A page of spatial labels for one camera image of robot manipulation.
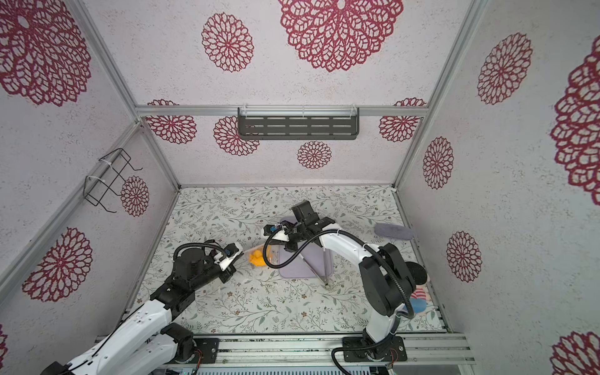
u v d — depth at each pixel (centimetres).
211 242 64
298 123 95
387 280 47
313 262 94
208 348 74
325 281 85
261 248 81
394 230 100
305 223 70
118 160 82
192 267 59
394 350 72
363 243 51
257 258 84
